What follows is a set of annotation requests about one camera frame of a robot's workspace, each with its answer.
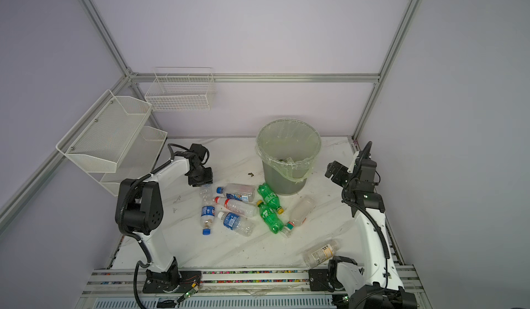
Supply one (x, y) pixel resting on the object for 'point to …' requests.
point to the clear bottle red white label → (248, 209)
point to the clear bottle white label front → (321, 254)
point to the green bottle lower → (270, 217)
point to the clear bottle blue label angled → (237, 223)
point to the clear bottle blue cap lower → (207, 217)
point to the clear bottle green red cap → (305, 206)
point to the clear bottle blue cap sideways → (241, 192)
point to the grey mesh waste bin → (279, 184)
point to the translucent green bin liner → (288, 147)
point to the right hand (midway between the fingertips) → (334, 168)
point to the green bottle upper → (270, 197)
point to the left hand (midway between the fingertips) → (207, 184)
